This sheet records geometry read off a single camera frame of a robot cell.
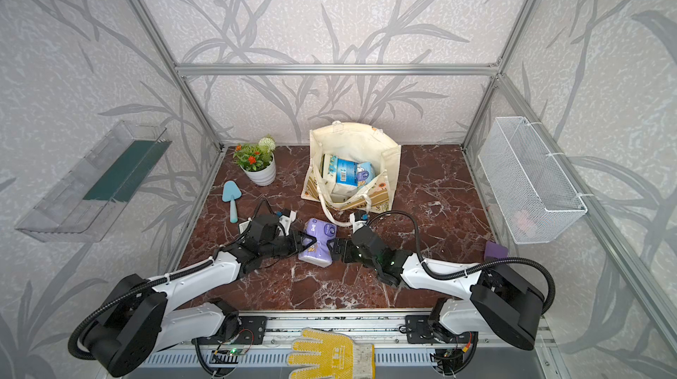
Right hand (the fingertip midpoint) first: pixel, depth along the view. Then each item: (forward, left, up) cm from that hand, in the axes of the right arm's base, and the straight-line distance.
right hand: (336, 241), depth 82 cm
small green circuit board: (-28, +27, -8) cm, 39 cm away
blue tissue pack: (+25, -3, +4) cm, 25 cm away
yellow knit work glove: (-29, -2, -8) cm, 30 cm away
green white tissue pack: (+25, +3, +6) cm, 26 cm away
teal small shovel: (+26, +45, -10) cm, 52 cm away
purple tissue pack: (-3, +5, -1) cm, 6 cm away
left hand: (0, +7, -1) cm, 7 cm away
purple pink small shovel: (+1, -54, -10) cm, 55 cm away
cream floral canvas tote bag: (+31, -9, +13) cm, 35 cm away
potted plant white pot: (+29, +30, +5) cm, 42 cm away
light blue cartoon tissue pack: (+24, -10, +5) cm, 26 cm away
